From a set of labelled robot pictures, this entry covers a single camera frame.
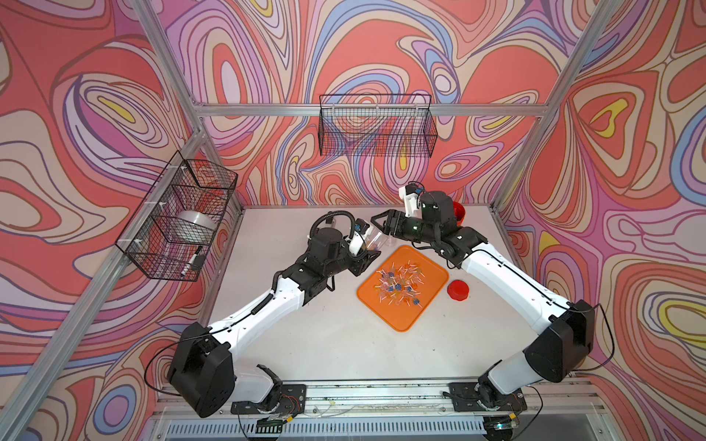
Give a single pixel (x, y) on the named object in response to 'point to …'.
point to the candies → (400, 283)
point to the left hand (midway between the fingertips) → (373, 247)
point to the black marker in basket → (189, 263)
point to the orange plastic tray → (402, 317)
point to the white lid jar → (374, 237)
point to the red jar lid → (458, 289)
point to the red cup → (459, 213)
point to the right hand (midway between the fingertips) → (376, 228)
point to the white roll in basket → (194, 226)
